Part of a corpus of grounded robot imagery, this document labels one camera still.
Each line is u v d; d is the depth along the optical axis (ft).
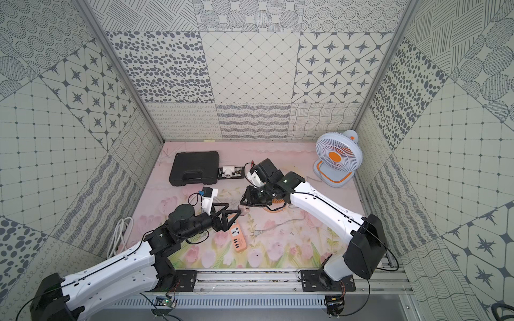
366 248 1.33
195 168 3.28
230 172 3.33
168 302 2.30
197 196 2.10
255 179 2.33
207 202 2.17
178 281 2.39
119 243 2.74
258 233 2.79
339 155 2.83
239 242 2.67
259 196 2.13
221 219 2.12
